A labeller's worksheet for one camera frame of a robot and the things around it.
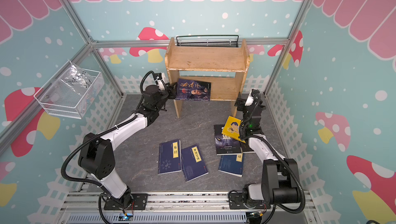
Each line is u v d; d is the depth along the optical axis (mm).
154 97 643
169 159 871
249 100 712
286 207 431
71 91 727
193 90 917
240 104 735
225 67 740
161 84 711
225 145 917
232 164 846
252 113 579
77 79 738
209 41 893
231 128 969
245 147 911
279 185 422
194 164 855
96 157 464
